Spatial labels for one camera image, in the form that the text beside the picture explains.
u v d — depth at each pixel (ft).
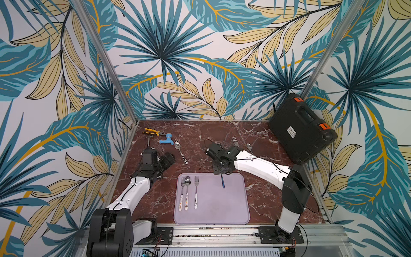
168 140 3.50
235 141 3.50
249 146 3.44
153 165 2.18
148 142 3.48
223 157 1.98
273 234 2.40
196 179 2.98
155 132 3.62
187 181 2.93
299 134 2.98
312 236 2.46
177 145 3.39
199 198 2.76
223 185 2.63
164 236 2.42
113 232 1.31
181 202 2.68
